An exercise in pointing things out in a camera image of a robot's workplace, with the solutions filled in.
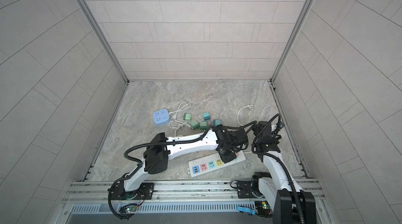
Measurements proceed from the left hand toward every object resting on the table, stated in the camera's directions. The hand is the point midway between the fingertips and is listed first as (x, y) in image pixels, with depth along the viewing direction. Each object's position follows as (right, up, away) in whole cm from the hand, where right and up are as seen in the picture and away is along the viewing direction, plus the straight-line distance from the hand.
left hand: (232, 157), depth 77 cm
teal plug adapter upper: (-13, +17, +19) cm, 29 cm away
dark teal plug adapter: (-7, +14, +15) cm, 22 cm away
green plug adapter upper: (-25, +17, +19) cm, 36 cm away
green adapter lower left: (-20, +13, +14) cm, 28 cm away
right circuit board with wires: (+12, -19, -9) cm, 24 cm away
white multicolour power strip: (-17, -5, -1) cm, 18 cm away
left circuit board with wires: (-45, -16, -12) cm, 49 cm away
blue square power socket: (-41, +17, +17) cm, 47 cm away
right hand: (+18, +12, +10) cm, 24 cm away
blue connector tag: (+4, -17, -12) cm, 21 cm away
